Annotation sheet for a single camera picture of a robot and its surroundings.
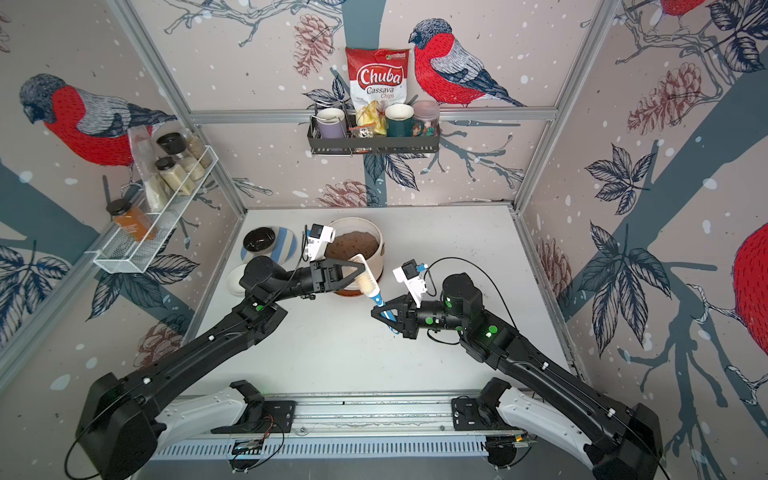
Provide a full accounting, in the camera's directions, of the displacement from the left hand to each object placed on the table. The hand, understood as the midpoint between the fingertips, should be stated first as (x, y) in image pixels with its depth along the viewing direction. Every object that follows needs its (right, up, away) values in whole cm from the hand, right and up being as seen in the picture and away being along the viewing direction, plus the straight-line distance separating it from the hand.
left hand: (364, 268), depth 58 cm
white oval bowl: (-46, -9, +37) cm, 60 cm away
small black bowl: (-43, +4, +48) cm, 65 cm away
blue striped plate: (-35, +1, +50) cm, 60 cm away
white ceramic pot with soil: (-6, +6, +39) cm, 40 cm away
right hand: (+2, -10, +5) cm, 11 cm away
